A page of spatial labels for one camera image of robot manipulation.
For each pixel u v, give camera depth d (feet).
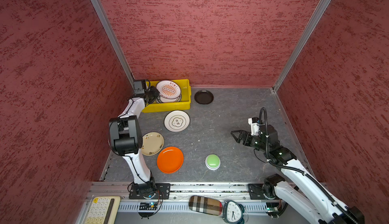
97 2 2.49
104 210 2.21
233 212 2.16
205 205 2.23
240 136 2.28
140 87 2.48
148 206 2.33
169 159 2.80
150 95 2.77
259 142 2.15
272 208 2.32
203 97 3.75
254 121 2.34
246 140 2.24
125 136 1.72
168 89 3.38
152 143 2.94
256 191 2.43
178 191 2.49
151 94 2.78
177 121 3.29
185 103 3.52
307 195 1.55
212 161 2.71
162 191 2.43
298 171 1.64
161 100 3.57
